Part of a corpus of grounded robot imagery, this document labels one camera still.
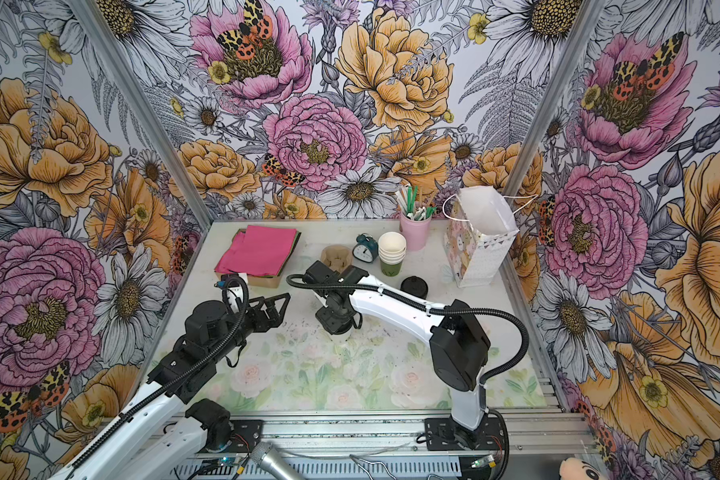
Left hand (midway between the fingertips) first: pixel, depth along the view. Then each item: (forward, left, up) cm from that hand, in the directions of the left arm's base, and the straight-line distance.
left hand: (277, 306), depth 76 cm
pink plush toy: (-33, -68, -11) cm, 76 cm away
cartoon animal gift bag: (+20, -54, +7) cm, 58 cm away
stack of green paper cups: (+23, -31, -5) cm, 38 cm away
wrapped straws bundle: (+42, -37, -2) cm, 56 cm away
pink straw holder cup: (+34, -40, -9) cm, 53 cm away
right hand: (-1, -16, -9) cm, 18 cm away
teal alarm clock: (+30, -23, -13) cm, 40 cm away
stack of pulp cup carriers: (+29, -12, -16) cm, 35 cm away
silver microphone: (-31, -1, -15) cm, 34 cm away
